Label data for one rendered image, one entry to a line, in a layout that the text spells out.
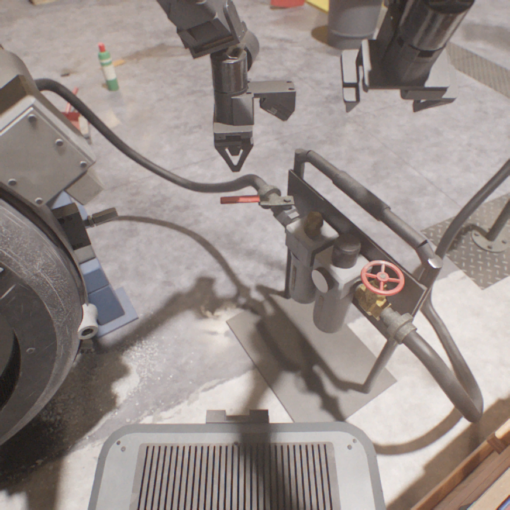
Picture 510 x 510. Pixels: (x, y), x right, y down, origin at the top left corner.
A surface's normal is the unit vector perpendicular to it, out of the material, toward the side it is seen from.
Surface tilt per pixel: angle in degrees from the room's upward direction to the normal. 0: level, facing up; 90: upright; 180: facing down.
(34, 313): 90
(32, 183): 90
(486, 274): 0
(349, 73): 30
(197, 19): 127
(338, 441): 0
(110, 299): 90
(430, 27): 117
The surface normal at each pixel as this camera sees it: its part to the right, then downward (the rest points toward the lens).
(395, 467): -0.02, -0.65
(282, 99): 0.07, 0.76
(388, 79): -0.01, -0.18
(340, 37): -0.58, 0.68
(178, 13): 0.07, 1.00
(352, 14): -0.23, 0.80
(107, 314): 0.54, 0.64
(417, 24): -0.76, 0.65
